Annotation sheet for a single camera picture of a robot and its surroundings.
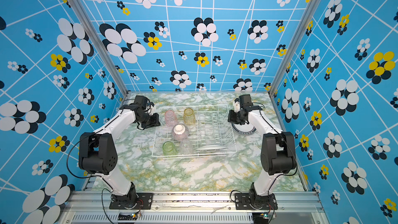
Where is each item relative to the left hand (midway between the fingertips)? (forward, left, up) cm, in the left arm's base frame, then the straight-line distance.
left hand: (161, 122), depth 92 cm
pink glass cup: (+4, -5, -2) cm, 7 cm away
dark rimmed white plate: (-1, -52, -6) cm, 52 cm away
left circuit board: (-45, +9, -10) cm, 47 cm away
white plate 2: (-15, -30, 0) cm, 34 cm away
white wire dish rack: (0, -19, -9) cm, 21 cm away
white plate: (-8, -32, -9) cm, 34 cm away
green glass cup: (-15, -7, -3) cm, 17 cm away
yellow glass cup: (+10, -16, -8) cm, 20 cm away
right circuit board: (-45, -52, -9) cm, 69 cm away
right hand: (+3, -42, 0) cm, 42 cm away
